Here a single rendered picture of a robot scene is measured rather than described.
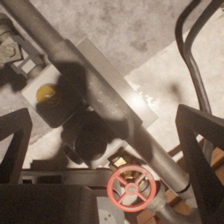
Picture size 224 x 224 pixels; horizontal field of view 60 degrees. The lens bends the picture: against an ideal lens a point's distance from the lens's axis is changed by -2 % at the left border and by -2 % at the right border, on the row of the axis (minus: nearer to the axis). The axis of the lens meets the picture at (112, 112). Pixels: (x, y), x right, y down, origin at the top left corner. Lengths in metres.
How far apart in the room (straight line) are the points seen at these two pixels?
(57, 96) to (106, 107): 0.11
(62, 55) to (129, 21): 0.63
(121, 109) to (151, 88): 0.59
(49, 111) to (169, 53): 0.60
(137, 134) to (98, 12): 0.68
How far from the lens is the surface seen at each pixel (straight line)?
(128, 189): 0.30
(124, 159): 0.35
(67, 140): 0.33
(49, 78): 0.33
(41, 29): 0.23
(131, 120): 0.21
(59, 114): 0.32
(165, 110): 0.81
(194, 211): 0.51
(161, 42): 0.82
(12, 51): 0.34
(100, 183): 0.69
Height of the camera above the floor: 0.77
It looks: 85 degrees down
